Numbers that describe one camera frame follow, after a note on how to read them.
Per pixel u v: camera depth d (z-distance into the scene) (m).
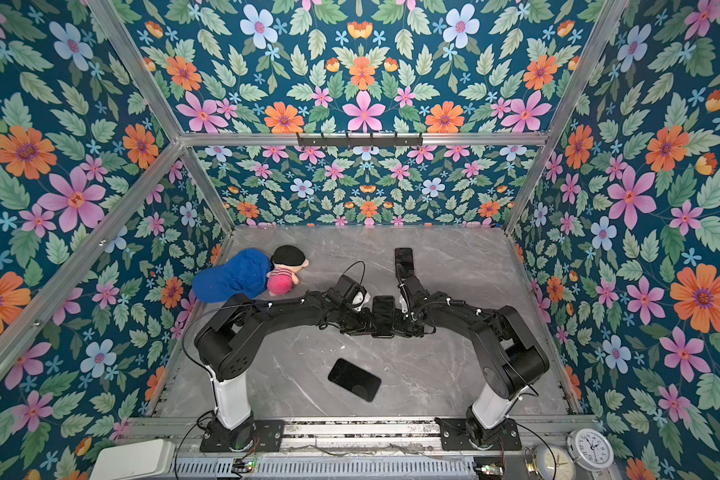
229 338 0.50
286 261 1.01
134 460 0.66
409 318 0.80
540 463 0.65
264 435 0.73
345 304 0.78
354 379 0.82
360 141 0.93
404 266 1.07
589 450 0.69
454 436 0.73
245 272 1.04
